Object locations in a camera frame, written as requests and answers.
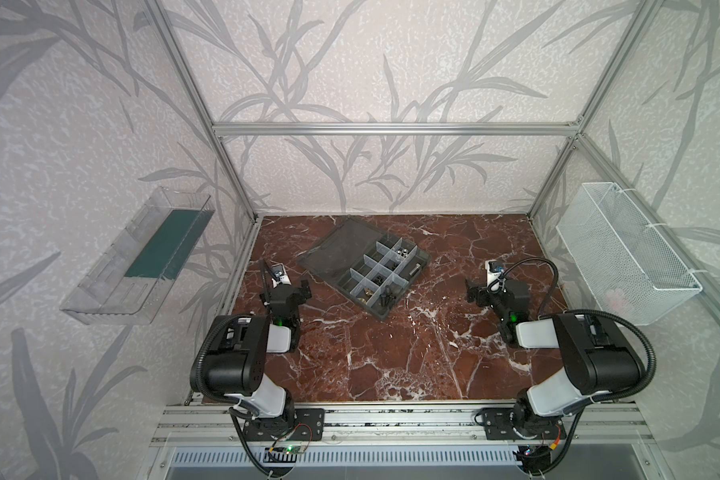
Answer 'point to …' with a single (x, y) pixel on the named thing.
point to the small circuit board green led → (281, 454)
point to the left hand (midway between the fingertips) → (289, 269)
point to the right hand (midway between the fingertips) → (483, 269)
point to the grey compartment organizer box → (371, 269)
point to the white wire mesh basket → (633, 273)
